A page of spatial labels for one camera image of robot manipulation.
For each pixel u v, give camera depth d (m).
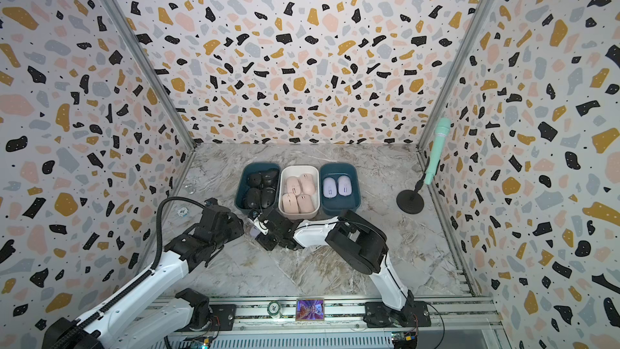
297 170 1.07
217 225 0.63
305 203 0.98
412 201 1.00
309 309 0.75
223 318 0.73
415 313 0.73
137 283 0.46
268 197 0.96
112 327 0.41
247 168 1.06
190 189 1.03
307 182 1.03
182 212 0.97
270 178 1.01
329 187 1.03
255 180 1.02
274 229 0.72
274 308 0.70
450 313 0.77
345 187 1.03
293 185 1.02
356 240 0.55
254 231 0.90
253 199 0.96
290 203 0.97
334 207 1.04
